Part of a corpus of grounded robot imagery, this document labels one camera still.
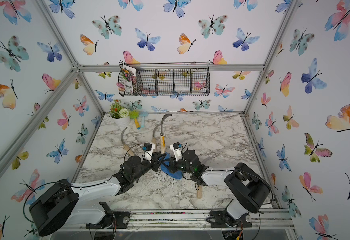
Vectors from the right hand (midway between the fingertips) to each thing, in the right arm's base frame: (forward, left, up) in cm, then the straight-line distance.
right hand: (162, 161), depth 80 cm
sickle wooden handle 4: (-12, -20, -12) cm, 26 cm away
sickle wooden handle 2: (+23, +11, -12) cm, 28 cm away
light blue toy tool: (+46, +23, -13) cm, 53 cm away
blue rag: (-6, -8, -4) cm, 11 cm away
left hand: (+3, -1, +3) cm, 4 cm away
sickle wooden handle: (+16, +29, -12) cm, 35 cm away
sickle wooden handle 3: (+6, 0, +12) cm, 14 cm away
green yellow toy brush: (+44, +30, -12) cm, 54 cm away
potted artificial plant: (+33, +33, +1) cm, 47 cm away
